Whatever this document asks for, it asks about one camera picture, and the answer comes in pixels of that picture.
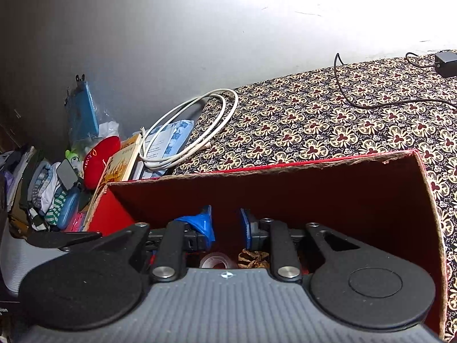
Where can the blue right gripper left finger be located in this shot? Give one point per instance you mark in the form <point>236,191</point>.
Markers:
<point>202,223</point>

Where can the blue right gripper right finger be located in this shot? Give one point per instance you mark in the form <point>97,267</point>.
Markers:
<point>254,234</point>

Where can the brown pine cone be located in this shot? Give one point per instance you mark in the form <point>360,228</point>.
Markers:
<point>253,260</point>

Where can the clear tape roll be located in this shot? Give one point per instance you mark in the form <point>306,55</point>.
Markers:
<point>217,259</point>

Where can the blue white paper packet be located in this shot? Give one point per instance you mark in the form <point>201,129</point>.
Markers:
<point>168,142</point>

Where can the yellow illustrated book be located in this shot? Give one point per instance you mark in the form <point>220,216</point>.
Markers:
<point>118,169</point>

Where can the red plush cushion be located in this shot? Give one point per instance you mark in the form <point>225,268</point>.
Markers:
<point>96,160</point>

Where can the blue glasses case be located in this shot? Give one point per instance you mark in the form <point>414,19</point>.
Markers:
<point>69,208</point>

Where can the red cardboard box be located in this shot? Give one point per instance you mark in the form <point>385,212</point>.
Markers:
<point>382,200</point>

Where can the grey square device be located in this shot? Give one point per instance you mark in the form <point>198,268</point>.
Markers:
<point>67,175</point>

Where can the green striped cloth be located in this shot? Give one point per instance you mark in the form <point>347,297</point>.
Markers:
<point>53,213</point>

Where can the blue plastic packet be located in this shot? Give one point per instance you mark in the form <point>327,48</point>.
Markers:
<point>81,112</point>

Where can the floral patterned tablecloth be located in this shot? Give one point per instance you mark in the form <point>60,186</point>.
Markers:
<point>352,109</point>

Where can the black power adapter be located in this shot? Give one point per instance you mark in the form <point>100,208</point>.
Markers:
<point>445,63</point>

